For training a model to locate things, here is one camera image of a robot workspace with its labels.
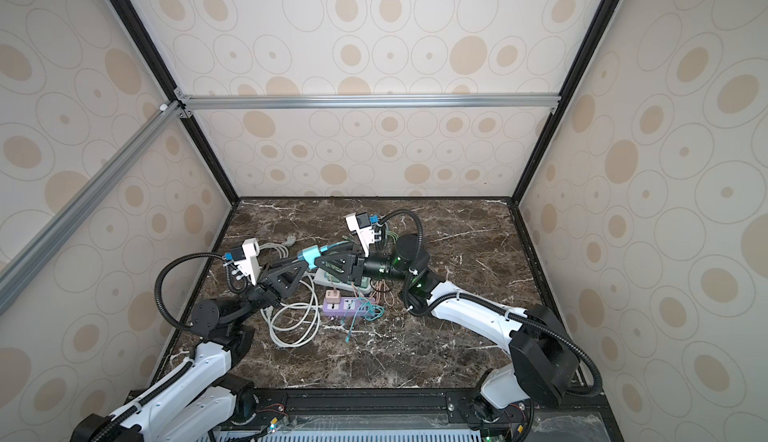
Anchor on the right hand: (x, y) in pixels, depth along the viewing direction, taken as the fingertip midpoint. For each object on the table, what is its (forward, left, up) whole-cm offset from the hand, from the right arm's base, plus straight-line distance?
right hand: (320, 265), depth 61 cm
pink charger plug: (+6, +3, -26) cm, 27 cm away
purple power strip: (+5, -2, -30) cm, 31 cm away
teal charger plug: (+1, +2, +2) cm, 3 cm away
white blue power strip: (+13, +6, -28) cm, 31 cm away
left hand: (-2, +1, +1) cm, 2 cm away
